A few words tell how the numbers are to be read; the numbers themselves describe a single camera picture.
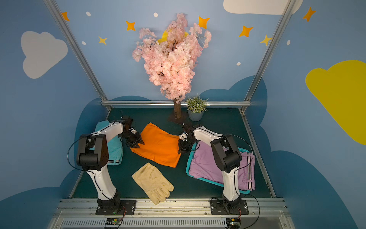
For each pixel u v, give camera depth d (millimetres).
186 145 851
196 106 1013
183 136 883
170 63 645
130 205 751
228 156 529
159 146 962
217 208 742
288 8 702
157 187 806
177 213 735
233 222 725
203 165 828
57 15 717
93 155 520
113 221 718
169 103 1123
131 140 856
